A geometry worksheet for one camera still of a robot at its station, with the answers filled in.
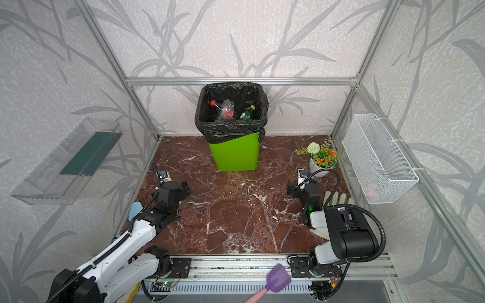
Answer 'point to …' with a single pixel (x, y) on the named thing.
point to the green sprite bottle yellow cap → (248, 113)
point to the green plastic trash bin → (239, 154)
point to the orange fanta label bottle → (228, 111)
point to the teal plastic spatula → (135, 208)
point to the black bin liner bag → (243, 95)
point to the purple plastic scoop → (278, 279)
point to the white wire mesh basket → (381, 172)
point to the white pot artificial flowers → (321, 157)
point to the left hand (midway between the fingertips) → (177, 179)
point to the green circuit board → (164, 284)
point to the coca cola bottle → (213, 103)
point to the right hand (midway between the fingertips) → (300, 173)
